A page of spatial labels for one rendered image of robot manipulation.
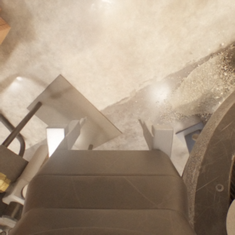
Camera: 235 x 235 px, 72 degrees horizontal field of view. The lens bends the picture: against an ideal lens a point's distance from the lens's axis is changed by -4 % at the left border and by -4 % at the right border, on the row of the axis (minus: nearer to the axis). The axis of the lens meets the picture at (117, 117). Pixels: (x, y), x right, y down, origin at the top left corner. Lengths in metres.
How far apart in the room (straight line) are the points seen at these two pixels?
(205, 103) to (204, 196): 0.55
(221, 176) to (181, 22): 0.50
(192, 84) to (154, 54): 0.20
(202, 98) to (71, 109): 0.60
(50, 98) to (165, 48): 0.55
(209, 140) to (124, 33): 0.46
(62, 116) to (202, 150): 0.70
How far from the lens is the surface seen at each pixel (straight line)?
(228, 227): 0.29
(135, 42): 0.66
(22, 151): 1.14
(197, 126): 0.88
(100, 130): 0.89
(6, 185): 0.61
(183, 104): 0.79
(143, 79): 0.71
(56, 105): 0.87
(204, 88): 0.76
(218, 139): 0.36
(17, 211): 0.61
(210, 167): 0.34
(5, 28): 0.73
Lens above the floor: 0.64
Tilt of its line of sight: 51 degrees down
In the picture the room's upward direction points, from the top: 169 degrees counter-clockwise
